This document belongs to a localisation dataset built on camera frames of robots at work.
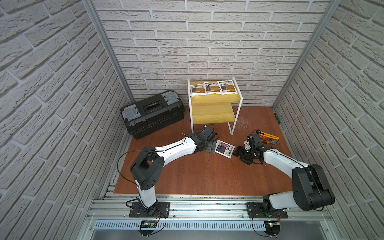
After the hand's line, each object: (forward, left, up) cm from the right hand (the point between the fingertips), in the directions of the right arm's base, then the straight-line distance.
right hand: (236, 155), depth 91 cm
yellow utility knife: (+15, -26, -3) cm, 30 cm away
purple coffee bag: (+5, +7, -1) cm, 9 cm away
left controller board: (-33, +51, -5) cm, 61 cm away
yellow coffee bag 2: (+27, +15, +31) cm, 44 cm away
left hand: (+5, +17, +7) cm, 19 cm away
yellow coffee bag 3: (+27, +6, +32) cm, 42 cm away
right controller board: (-37, -10, -5) cm, 39 cm away
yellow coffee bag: (+26, +22, +32) cm, 47 cm away
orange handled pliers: (+11, -25, -3) cm, 28 cm away
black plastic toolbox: (+26, +52, +14) cm, 60 cm away
